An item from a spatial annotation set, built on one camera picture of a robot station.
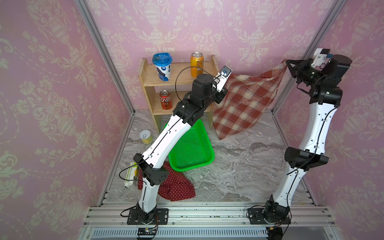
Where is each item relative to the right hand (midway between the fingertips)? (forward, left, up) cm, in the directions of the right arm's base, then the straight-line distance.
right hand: (287, 58), depth 65 cm
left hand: (-6, +29, -6) cm, 30 cm away
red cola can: (+4, +58, -24) cm, 63 cm away
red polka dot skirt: (-35, +53, -50) cm, 81 cm away
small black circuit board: (-54, +68, -57) cm, 104 cm away
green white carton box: (-30, +78, -48) cm, 96 cm away
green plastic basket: (-11, +43, -55) cm, 71 cm away
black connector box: (-58, +6, -58) cm, 82 cm away
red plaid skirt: (0, +12, -22) cm, 25 cm away
